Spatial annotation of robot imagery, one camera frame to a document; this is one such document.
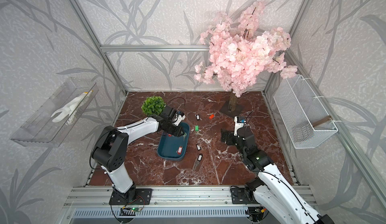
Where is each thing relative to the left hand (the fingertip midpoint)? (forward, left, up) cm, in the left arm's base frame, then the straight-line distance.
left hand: (182, 132), depth 92 cm
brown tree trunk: (+20, -33, +4) cm, 39 cm away
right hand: (-5, -26, +14) cm, 30 cm away
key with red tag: (-10, +1, -4) cm, 11 cm away
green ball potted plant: (+14, +19, +9) cm, 25 cm away
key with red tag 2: (+16, -19, -4) cm, 25 cm away
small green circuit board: (-39, +19, -4) cm, 44 cm away
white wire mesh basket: (-11, -58, +27) cm, 65 cm away
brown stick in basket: (-11, -63, +30) cm, 71 cm away
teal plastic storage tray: (-8, +5, -6) cm, 11 cm away
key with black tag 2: (-15, -11, -5) cm, 19 cm away
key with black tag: (+15, -9, -4) cm, 18 cm away
